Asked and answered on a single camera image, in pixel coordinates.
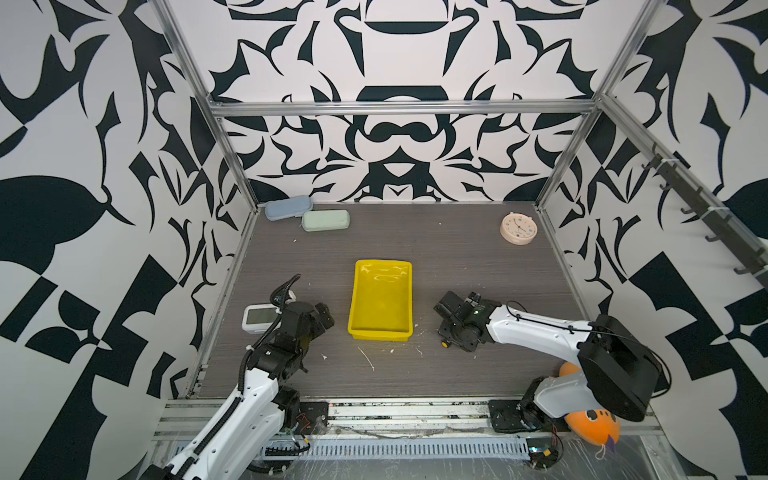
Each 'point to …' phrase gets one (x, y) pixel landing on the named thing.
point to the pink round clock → (518, 228)
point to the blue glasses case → (279, 208)
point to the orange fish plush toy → (598, 426)
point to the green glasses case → (325, 220)
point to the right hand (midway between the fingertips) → (442, 331)
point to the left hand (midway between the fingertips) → (313, 309)
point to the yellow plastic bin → (381, 301)
